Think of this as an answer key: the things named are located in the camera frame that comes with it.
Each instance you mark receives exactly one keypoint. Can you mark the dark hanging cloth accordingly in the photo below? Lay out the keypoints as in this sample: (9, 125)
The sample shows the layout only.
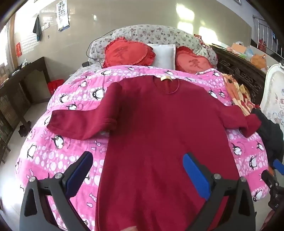
(37, 27)

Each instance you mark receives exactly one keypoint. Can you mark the white pillow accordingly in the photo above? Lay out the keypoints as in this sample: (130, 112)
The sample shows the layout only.
(163, 54)

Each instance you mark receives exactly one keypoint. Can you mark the red plastic bag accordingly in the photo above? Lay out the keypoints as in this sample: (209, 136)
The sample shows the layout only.
(55, 87)

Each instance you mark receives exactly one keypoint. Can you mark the wall poster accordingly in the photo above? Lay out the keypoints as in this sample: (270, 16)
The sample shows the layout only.
(62, 15)

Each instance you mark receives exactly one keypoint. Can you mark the black charger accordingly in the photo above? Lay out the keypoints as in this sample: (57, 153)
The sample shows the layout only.
(85, 64)

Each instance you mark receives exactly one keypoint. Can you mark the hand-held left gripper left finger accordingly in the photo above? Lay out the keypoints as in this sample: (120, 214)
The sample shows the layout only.
(81, 171)

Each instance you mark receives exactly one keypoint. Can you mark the metal stair railing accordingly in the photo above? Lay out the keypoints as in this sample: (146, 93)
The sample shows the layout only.
(266, 37)

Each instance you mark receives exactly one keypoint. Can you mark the dark red sweater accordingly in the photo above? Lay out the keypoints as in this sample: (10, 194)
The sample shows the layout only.
(155, 133)

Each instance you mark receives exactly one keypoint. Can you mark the white ornate chair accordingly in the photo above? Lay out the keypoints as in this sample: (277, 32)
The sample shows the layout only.
(274, 97)

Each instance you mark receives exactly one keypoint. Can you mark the dark carved wooden cabinet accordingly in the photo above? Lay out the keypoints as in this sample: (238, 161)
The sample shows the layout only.
(241, 71)

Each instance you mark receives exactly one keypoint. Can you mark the orange cartoon print blanket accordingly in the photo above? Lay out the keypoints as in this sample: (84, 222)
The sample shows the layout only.
(240, 95)

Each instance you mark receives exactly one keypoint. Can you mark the orange plastic bag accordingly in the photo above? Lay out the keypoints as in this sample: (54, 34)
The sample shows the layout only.
(258, 61)

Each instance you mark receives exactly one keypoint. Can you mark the dark sleeve arm right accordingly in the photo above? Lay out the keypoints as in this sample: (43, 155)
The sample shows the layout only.
(270, 133)

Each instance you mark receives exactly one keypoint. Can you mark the pink penguin print blanket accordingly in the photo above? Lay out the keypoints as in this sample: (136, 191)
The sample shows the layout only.
(66, 155)

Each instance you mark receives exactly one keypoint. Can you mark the round red ruffled cushion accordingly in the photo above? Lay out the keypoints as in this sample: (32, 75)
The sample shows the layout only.
(126, 52)

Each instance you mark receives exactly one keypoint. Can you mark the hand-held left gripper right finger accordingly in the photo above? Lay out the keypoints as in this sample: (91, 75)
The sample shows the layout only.
(195, 173)

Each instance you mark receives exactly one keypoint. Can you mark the red paper wall sticker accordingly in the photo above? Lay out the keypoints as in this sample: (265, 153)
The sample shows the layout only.
(19, 50)

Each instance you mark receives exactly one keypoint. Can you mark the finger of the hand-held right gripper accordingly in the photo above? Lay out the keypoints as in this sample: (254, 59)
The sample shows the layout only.
(278, 164)

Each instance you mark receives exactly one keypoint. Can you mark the heart-shaped red cushion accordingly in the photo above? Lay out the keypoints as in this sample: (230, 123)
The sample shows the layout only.
(193, 62)

